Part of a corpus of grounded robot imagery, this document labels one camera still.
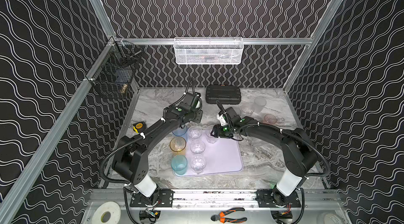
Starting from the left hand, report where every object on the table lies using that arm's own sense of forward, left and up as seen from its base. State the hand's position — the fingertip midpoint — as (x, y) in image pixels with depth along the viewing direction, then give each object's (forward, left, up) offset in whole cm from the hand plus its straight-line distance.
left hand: (197, 111), depth 86 cm
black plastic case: (+24, -17, -11) cm, 32 cm away
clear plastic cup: (-5, +1, -14) cm, 15 cm away
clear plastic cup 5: (+15, -32, -14) cm, 38 cm away
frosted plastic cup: (+16, -39, -8) cm, 42 cm away
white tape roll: (-45, +36, -17) cm, 60 cm away
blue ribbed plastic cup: (-10, +8, -6) cm, 15 cm away
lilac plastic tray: (-18, -8, -17) cm, 25 cm away
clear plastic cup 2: (-16, -1, -11) cm, 19 cm away
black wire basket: (+22, +53, +6) cm, 58 cm away
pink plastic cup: (+11, -48, -18) cm, 52 cm away
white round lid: (-43, -63, -16) cm, 78 cm away
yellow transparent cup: (-16, +9, -8) cm, 20 cm away
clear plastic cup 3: (-22, -2, -18) cm, 28 cm away
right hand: (-7, -10, -11) cm, 16 cm away
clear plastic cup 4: (-10, -9, -13) cm, 18 cm away
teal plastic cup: (-25, +8, -14) cm, 29 cm away
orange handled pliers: (-46, -14, -16) cm, 50 cm away
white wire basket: (+42, -16, +11) cm, 46 cm away
